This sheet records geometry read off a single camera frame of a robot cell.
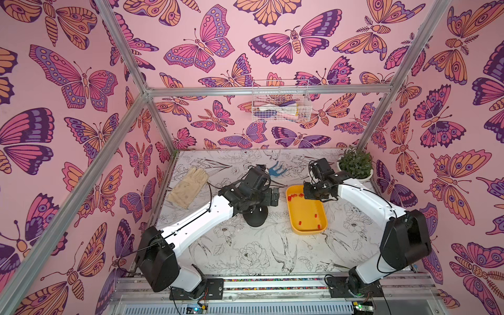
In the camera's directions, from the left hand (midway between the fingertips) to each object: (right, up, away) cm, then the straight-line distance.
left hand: (272, 193), depth 79 cm
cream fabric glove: (-43, -2, +24) cm, 49 cm away
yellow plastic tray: (+18, -13, +13) cm, 25 cm away
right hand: (+16, -1, +9) cm, 19 cm away
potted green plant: (+40, +13, +12) cm, 44 cm away
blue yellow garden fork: (+3, +8, +32) cm, 33 cm away
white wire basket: (+6, +43, +17) cm, 46 cm away
